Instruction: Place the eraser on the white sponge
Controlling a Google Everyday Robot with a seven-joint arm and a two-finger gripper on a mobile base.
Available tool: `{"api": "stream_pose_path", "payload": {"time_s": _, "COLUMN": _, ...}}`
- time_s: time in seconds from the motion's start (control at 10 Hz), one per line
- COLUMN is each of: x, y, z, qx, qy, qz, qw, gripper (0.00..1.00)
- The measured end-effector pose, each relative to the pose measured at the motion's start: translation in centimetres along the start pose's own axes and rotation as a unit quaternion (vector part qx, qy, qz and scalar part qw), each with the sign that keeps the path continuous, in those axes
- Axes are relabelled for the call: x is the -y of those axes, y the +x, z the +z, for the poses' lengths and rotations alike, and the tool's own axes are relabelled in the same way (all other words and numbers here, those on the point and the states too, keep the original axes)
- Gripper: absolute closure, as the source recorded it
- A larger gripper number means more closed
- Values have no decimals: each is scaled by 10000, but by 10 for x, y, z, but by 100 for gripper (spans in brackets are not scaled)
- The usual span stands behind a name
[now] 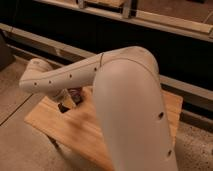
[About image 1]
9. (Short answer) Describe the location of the wooden table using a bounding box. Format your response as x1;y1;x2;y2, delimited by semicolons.
23;85;184;171

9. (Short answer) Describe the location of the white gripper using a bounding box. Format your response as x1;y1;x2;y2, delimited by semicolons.
51;88;82;113

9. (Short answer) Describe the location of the wooden rail frame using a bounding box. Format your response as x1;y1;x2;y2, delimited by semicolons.
0;0;213;125

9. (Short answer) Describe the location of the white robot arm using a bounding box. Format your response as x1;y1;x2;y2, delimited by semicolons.
19;46;178;171

